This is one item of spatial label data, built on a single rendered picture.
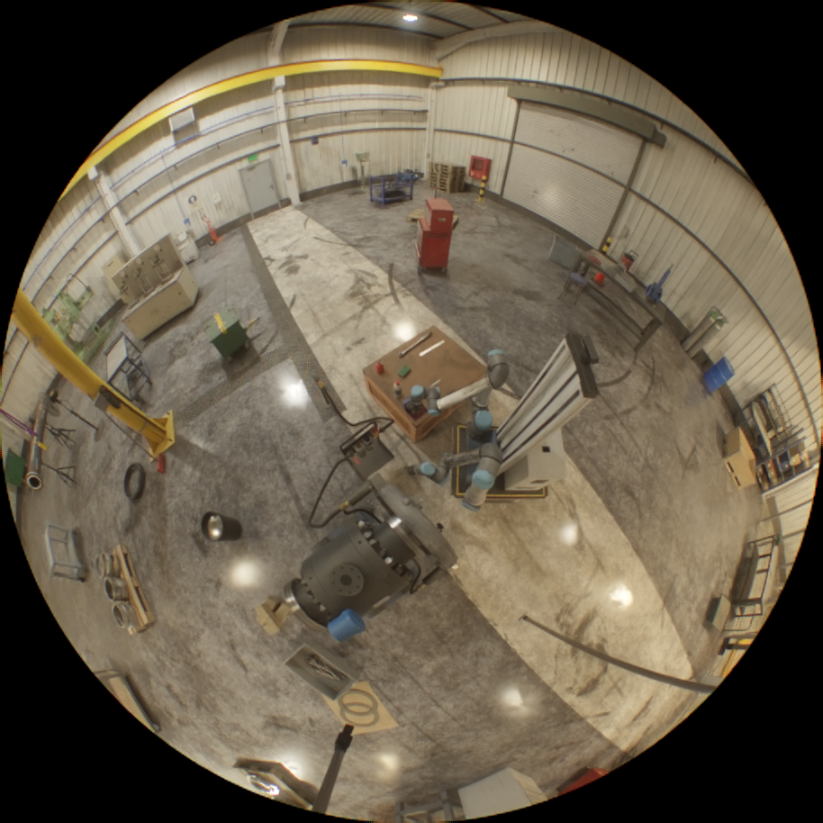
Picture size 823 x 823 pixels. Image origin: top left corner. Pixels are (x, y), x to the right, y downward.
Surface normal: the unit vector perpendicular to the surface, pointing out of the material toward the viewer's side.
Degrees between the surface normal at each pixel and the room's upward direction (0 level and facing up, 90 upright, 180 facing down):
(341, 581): 0
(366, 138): 90
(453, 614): 0
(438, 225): 90
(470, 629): 0
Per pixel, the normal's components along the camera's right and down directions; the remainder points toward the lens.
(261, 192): 0.57, 0.74
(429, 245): 0.08, 0.89
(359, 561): -0.07, -0.55
